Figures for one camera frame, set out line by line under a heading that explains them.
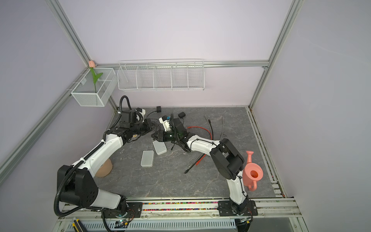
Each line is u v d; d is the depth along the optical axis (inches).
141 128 28.4
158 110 46.9
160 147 37.7
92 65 35.1
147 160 35.4
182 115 44.6
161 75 39.0
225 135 40.9
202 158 36.1
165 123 31.2
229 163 19.8
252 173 29.1
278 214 29.0
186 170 34.3
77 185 16.4
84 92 34.0
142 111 30.9
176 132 27.3
